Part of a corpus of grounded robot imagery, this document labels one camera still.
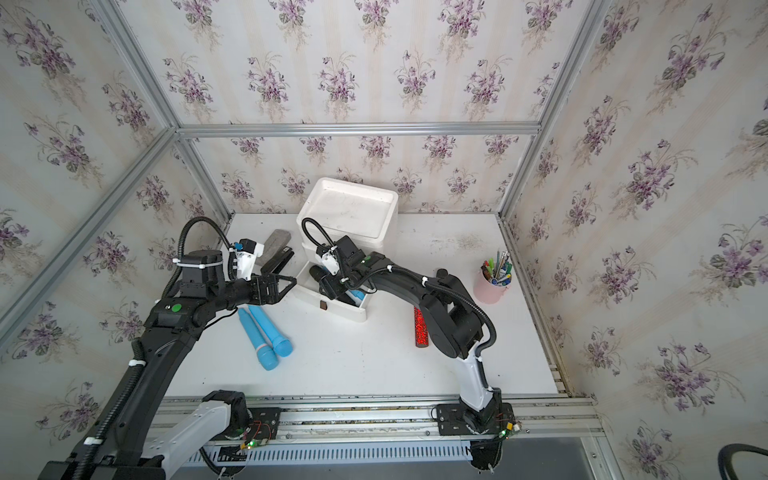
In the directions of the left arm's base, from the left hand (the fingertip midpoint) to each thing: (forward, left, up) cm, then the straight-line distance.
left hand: (283, 281), depth 73 cm
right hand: (+8, -10, -14) cm, 20 cm away
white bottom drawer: (+6, -2, -15) cm, 17 cm away
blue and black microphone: (+8, -16, -22) cm, 28 cm away
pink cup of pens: (+9, -59, -13) cm, 61 cm away
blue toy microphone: (-9, +3, -20) cm, 22 cm away
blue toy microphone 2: (-11, +7, -21) cm, 24 cm away
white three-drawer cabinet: (+26, -9, -1) cm, 28 cm away
